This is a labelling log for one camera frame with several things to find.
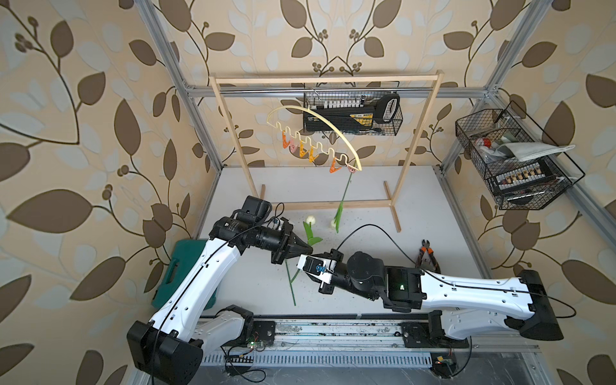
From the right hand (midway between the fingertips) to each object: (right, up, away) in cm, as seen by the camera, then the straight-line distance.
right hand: (301, 256), depth 62 cm
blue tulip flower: (-2, -3, -10) cm, 10 cm away
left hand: (+3, +1, +2) cm, 3 cm away
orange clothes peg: (+9, +24, +15) cm, 30 cm away
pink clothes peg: (+15, +23, +11) cm, 30 cm away
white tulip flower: (+2, +2, +8) cm, 9 cm away
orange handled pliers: (+47, -5, +32) cm, 57 cm away
